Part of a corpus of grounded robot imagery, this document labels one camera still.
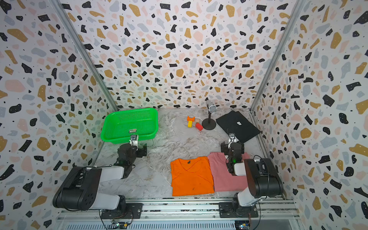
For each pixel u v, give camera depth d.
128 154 0.72
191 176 0.86
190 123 1.13
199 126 1.10
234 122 1.14
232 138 0.81
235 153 0.72
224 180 0.82
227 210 0.74
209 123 1.11
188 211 0.76
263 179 0.46
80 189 0.43
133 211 0.73
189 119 1.16
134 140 0.80
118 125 1.09
